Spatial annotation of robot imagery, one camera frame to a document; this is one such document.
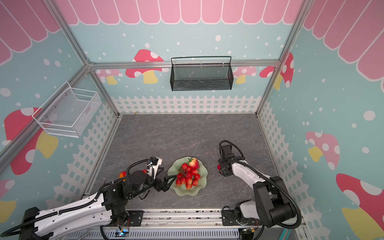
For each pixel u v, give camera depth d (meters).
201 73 0.94
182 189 0.82
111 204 0.53
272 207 0.42
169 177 0.65
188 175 0.82
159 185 0.64
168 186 0.66
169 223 0.74
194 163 0.84
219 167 0.92
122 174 0.85
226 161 0.69
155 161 0.63
